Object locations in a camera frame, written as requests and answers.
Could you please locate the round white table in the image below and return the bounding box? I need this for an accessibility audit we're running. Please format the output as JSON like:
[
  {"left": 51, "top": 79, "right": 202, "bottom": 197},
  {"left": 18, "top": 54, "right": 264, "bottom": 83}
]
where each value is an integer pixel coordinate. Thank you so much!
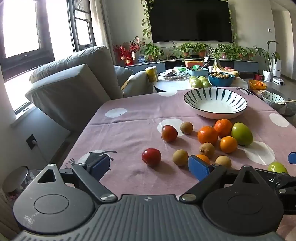
[{"left": 153, "top": 74, "right": 249, "bottom": 95}]

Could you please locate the brown kiwi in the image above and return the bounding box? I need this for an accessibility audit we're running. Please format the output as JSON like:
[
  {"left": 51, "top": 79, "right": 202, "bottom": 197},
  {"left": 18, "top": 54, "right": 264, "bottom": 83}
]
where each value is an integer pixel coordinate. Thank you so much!
[
  {"left": 180, "top": 122, "right": 193, "bottom": 135},
  {"left": 172, "top": 149, "right": 189, "bottom": 166},
  {"left": 215, "top": 155, "right": 232, "bottom": 168},
  {"left": 199, "top": 142, "right": 215, "bottom": 159}
]

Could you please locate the red berry decoration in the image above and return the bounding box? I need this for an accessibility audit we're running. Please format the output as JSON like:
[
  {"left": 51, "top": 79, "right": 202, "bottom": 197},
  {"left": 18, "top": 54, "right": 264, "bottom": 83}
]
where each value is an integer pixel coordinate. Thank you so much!
[{"left": 113, "top": 36, "right": 146, "bottom": 65}]

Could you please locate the tall plant in white pot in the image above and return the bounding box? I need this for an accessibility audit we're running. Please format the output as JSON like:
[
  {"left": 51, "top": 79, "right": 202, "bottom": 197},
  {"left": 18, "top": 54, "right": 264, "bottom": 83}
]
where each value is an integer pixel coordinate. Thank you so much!
[{"left": 254, "top": 41, "right": 280, "bottom": 81}]

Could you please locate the glass plate with snacks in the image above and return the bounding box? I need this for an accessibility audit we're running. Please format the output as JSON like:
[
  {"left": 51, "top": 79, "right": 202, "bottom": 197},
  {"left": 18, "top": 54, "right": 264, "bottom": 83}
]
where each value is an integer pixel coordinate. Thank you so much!
[{"left": 159, "top": 70, "right": 188, "bottom": 80}]

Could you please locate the hanging vine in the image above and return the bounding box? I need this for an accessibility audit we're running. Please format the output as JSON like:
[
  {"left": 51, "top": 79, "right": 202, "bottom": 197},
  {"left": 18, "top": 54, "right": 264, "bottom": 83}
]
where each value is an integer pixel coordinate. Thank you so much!
[
  {"left": 141, "top": 0, "right": 154, "bottom": 43},
  {"left": 228, "top": 9, "right": 238, "bottom": 41}
]

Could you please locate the small striped bowl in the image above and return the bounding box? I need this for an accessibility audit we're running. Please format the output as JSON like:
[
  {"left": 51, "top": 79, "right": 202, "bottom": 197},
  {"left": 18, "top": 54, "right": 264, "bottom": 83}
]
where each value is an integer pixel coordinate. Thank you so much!
[{"left": 261, "top": 91, "right": 287, "bottom": 106}]

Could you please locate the bunch of bananas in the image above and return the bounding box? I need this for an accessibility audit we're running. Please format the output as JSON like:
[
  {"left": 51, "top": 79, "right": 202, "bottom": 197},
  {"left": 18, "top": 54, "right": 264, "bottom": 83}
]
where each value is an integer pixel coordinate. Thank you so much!
[{"left": 212, "top": 65, "right": 240, "bottom": 76}]

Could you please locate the blue bowl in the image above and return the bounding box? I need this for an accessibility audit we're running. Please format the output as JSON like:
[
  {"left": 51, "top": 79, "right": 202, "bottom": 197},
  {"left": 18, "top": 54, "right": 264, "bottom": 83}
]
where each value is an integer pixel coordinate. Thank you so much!
[{"left": 207, "top": 72, "right": 235, "bottom": 87}]

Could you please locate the grey pillow with yellow trim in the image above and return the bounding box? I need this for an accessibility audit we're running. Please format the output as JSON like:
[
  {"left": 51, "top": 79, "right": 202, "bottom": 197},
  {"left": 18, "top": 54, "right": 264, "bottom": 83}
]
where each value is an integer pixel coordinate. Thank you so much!
[{"left": 121, "top": 71, "right": 153, "bottom": 95}]

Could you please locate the spider plant in vase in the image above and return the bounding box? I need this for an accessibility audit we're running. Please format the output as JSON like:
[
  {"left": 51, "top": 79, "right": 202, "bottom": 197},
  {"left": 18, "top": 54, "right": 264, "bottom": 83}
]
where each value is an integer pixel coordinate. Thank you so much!
[{"left": 208, "top": 45, "right": 228, "bottom": 67}]

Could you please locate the yellow can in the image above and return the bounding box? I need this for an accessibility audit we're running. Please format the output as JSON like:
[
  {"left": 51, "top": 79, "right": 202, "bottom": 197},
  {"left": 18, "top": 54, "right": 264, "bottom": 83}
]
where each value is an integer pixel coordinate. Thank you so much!
[{"left": 145, "top": 66, "right": 159, "bottom": 82}]

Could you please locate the dark round coffee table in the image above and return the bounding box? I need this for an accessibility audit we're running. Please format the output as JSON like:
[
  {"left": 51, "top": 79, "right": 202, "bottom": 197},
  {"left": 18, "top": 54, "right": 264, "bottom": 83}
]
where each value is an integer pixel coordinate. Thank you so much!
[{"left": 245, "top": 79, "right": 296, "bottom": 116}]

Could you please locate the grey sofa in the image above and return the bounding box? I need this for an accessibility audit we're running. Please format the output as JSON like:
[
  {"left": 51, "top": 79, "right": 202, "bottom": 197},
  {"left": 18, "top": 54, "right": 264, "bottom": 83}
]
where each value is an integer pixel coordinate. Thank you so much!
[{"left": 25, "top": 46, "right": 155, "bottom": 130}]

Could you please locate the heap of small kiwis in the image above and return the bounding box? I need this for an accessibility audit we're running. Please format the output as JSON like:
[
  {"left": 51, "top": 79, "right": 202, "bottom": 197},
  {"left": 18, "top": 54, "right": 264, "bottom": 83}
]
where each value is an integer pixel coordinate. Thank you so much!
[{"left": 209, "top": 72, "right": 233, "bottom": 79}]

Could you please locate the green mango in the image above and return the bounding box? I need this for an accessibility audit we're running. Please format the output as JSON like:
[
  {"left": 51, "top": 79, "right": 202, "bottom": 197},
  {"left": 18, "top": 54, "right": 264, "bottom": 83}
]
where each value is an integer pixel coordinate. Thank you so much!
[
  {"left": 231, "top": 122, "right": 253, "bottom": 146},
  {"left": 268, "top": 162, "right": 288, "bottom": 174}
]

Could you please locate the row of potted plants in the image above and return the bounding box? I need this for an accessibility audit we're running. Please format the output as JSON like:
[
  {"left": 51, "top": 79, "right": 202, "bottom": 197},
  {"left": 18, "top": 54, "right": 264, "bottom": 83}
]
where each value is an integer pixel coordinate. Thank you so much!
[{"left": 220, "top": 44, "right": 246, "bottom": 61}]

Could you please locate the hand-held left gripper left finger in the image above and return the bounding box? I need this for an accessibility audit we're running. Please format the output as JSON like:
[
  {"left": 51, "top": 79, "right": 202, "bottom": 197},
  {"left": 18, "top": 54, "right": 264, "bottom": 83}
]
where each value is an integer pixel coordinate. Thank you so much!
[{"left": 30, "top": 155, "right": 118, "bottom": 204}]

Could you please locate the wall socket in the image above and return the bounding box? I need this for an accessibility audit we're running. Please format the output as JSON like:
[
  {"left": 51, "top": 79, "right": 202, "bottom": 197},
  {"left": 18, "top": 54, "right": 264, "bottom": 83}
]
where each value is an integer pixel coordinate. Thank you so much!
[{"left": 26, "top": 134, "right": 38, "bottom": 150}]

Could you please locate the potted green plant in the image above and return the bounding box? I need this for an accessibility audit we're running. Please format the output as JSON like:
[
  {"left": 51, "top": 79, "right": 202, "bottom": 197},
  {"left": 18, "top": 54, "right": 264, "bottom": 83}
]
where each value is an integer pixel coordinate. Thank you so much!
[
  {"left": 194, "top": 43, "right": 208, "bottom": 58},
  {"left": 179, "top": 43, "right": 194, "bottom": 58}
]

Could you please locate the small potted plant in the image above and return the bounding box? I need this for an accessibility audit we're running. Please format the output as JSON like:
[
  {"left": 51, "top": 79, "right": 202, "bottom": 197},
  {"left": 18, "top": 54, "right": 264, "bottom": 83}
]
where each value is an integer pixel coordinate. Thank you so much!
[{"left": 246, "top": 46, "right": 258, "bottom": 61}]

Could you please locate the narrow window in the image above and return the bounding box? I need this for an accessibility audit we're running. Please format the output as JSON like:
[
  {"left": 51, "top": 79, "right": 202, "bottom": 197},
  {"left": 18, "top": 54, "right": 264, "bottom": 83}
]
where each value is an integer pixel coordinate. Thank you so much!
[{"left": 67, "top": 0, "right": 96, "bottom": 52}]

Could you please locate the potted pothos plant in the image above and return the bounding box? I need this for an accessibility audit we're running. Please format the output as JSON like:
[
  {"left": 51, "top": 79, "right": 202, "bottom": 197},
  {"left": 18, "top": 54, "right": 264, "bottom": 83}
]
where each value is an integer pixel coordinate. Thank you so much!
[{"left": 143, "top": 43, "right": 163, "bottom": 62}]

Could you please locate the round metal lid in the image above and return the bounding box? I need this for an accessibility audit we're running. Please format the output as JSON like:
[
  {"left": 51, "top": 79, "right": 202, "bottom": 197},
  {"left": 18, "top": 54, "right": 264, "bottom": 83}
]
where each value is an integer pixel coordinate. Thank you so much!
[{"left": 2, "top": 166, "right": 29, "bottom": 193}]

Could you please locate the tray of green apples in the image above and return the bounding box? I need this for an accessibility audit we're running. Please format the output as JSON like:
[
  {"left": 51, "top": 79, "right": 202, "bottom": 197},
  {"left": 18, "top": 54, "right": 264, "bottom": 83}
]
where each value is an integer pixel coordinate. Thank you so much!
[{"left": 189, "top": 76, "right": 211, "bottom": 89}]

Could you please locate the large orange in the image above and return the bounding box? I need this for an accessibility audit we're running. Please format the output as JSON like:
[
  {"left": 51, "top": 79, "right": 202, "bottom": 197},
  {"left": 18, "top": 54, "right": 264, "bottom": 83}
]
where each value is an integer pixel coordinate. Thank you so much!
[{"left": 197, "top": 126, "right": 218, "bottom": 145}]

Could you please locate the black wall television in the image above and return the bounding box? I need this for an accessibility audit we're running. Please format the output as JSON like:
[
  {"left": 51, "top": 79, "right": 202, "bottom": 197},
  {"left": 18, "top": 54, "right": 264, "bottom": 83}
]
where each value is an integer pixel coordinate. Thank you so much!
[{"left": 146, "top": 0, "right": 233, "bottom": 43}]

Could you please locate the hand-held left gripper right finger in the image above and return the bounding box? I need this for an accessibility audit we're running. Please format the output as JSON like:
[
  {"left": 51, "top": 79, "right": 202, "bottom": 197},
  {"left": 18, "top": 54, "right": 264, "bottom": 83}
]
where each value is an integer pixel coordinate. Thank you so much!
[{"left": 179, "top": 155, "right": 269, "bottom": 203}]

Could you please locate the orange box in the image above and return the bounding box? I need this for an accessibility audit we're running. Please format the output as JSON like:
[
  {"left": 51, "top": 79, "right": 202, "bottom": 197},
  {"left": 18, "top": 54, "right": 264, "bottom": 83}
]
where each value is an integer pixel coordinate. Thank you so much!
[{"left": 184, "top": 61, "right": 205, "bottom": 68}]

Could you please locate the grey television console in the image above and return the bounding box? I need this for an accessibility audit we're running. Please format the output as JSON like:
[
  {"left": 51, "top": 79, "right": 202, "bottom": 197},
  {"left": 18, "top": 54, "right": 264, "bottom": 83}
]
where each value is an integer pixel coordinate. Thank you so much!
[{"left": 126, "top": 59, "right": 259, "bottom": 73}]

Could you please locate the large window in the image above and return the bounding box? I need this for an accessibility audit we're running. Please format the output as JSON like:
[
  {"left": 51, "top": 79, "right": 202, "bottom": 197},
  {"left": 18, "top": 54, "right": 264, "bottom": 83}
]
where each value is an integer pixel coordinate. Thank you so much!
[{"left": 0, "top": 0, "right": 55, "bottom": 81}]

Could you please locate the beige curtain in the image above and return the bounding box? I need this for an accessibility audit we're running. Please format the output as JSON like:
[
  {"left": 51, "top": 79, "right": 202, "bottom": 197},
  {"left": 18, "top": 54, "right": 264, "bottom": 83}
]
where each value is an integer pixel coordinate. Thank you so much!
[{"left": 89, "top": 0, "right": 116, "bottom": 65}]

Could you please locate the large striped ceramic bowl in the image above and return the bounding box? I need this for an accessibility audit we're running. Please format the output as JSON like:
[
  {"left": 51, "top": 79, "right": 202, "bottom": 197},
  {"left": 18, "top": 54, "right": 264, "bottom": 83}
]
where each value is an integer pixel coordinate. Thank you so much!
[{"left": 184, "top": 88, "right": 248, "bottom": 119}]

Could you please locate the orange plastic basket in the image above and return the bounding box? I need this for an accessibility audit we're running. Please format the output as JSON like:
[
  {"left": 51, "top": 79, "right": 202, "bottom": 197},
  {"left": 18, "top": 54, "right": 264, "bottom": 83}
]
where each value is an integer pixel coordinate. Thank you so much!
[{"left": 248, "top": 79, "right": 267, "bottom": 91}]

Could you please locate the red apple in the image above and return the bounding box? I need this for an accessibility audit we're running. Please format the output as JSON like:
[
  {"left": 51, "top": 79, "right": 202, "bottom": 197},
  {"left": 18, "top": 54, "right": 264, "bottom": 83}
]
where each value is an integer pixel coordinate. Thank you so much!
[
  {"left": 161, "top": 125, "right": 178, "bottom": 143},
  {"left": 142, "top": 148, "right": 162, "bottom": 167}
]

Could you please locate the teal plastic basket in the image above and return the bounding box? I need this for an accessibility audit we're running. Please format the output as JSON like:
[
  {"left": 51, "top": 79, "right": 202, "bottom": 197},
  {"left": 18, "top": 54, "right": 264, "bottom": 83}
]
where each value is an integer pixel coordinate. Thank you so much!
[{"left": 186, "top": 66, "right": 210, "bottom": 77}]

